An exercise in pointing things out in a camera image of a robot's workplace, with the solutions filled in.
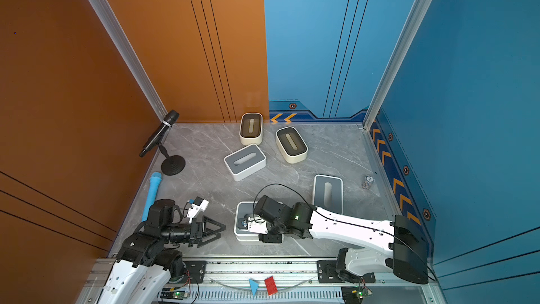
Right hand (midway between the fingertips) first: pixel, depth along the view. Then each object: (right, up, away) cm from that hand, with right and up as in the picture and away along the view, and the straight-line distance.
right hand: (261, 226), depth 74 cm
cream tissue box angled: (+12, +28, +29) cm, 42 cm away
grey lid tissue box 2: (-10, +20, +26) cm, 35 cm away
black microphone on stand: (-45, +18, +28) cm, 56 cm away
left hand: (-12, +1, -6) cm, 14 cm away
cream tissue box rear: (-8, +37, +35) cm, 52 cm away
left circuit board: (-29, -22, -4) cm, 36 cm away
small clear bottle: (+45, +13, +18) cm, 50 cm away
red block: (+4, -19, -4) cm, 20 cm away
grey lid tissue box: (-8, +5, +3) cm, 10 cm away
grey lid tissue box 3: (+28, +7, +17) cm, 33 cm away
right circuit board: (+31, -22, -4) cm, 38 cm away
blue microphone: (-49, +9, +18) cm, 53 cm away
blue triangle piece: (-2, -19, -3) cm, 19 cm away
